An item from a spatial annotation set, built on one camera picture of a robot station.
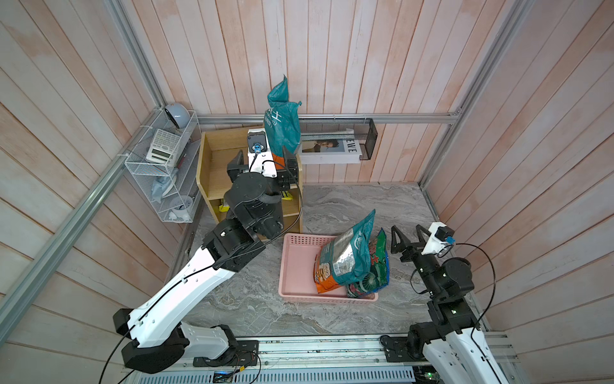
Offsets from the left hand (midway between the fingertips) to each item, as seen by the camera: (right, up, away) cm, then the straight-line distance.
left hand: (266, 153), depth 54 cm
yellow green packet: (+2, -8, +36) cm, 37 cm away
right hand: (+39, -18, +16) cm, 46 cm away
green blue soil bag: (+32, -34, +18) cm, 50 cm away
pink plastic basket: (+6, -39, +35) cm, 53 cm away
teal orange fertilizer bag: (+22, -30, +22) cm, 43 cm away
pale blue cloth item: (-42, -5, +27) cm, 50 cm away
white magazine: (+21, +12, +41) cm, 48 cm away
